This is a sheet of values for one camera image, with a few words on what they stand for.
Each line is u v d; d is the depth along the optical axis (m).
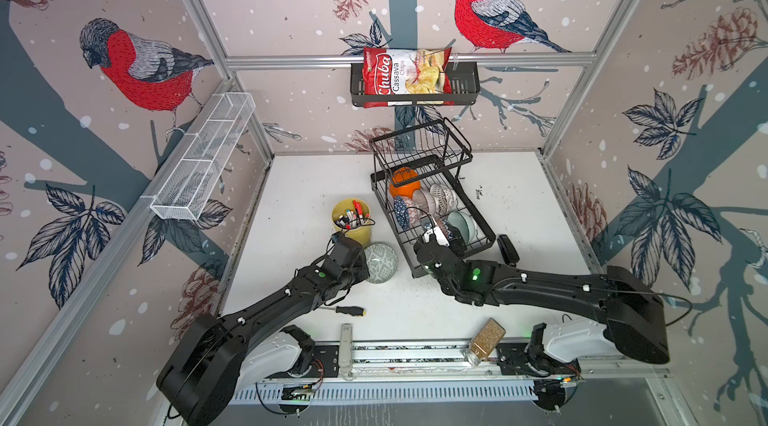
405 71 0.88
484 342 0.73
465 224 0.88
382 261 0.90
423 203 0.95
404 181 0.81
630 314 0.41
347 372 0.72
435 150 0.96
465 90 0.93
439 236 0.69
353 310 0.80
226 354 0.40
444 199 0.95
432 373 0.73
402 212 1.01
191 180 0.73
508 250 0.90
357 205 0.88
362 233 0.83
